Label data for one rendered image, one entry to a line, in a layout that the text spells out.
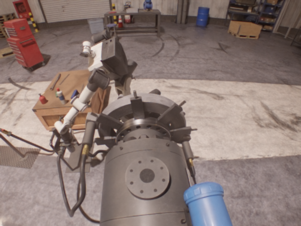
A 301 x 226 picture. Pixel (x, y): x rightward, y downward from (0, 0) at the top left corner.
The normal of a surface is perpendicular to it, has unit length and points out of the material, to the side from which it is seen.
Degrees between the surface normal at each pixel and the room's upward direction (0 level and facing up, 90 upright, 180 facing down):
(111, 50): 36
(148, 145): 5
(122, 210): 25
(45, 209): 0
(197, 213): 49
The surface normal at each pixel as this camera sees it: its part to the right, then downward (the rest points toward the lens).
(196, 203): -0.75, -0.43
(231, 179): 0.00, -0.72
